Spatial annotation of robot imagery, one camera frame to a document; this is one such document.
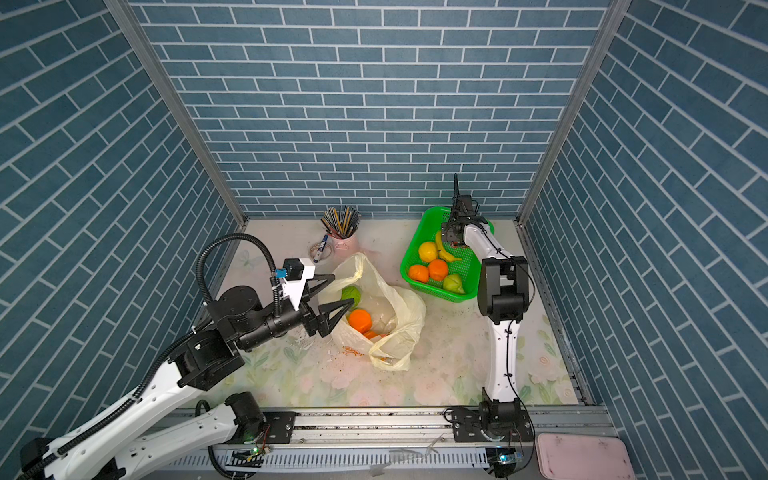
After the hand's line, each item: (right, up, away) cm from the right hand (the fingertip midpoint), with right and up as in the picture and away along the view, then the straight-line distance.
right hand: (460, 227), depth 106 cm
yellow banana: (-7, -9, +1) cm, 11 cm away
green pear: (-5, -18, -11) cm, 22 cm away
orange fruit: (-16, -16, -10) cm, 24 cm away
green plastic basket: (+3, -15, +2) cm, 15 cm away
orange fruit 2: (-9, -15, -6) cm, 18 cm away
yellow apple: (-12, -9, -2) cm, 15 cm away
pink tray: (+20, -55, -38) cm, 70 cm away
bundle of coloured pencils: (-43, +2, -2) cm, 43 cm away
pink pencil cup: (-41, -8, -3) cm, 42 cm away
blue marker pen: (-51, -8, +2) cm, 52 cm away
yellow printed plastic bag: (-27, -30, -14) cm, 43 cm away
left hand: (-34, -16, -46) cm, 59 cm away
